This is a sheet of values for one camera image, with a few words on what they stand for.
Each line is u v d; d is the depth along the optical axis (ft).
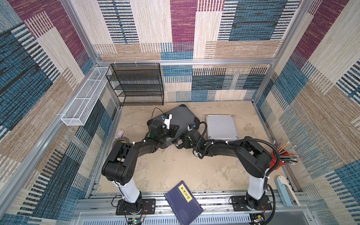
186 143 2.77
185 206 2.41
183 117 3.35
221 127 3.26
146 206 2.39
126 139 3.18
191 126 2.80
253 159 1.61
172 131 2.67
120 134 3.34
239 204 2.39
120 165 1.56
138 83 3.57
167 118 2.68
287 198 2.39
